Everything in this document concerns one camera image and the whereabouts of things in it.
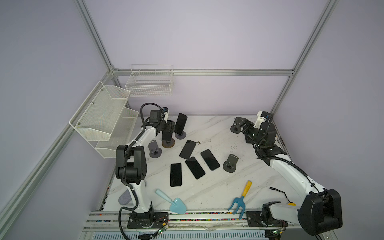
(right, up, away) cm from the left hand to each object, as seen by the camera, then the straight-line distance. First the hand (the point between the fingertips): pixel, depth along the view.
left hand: (168, 125), depth 97 cm
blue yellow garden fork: (+43, -42, -17) cm, 62 cm away
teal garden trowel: (+8, -43, -18) cm, 48 cm away
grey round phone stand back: (+8, -8, +10) cm, 15 cm away
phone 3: (+8, +3, +5) cm, 10 cm away
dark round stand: (+39, -25, -8) cm, 47 cm away
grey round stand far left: (-8, -17, -2) cm, 19 cm away
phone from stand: (+28, -23, +1) cm, 36 cm away
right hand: (+43, +3, -18) cm, 46 cm away
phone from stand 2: (+6, -32, -5) cm, 33 cm away
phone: (+13, -17, +5) cm, 22 cm away
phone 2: (-1, -7, +1) cm, 8 cm away
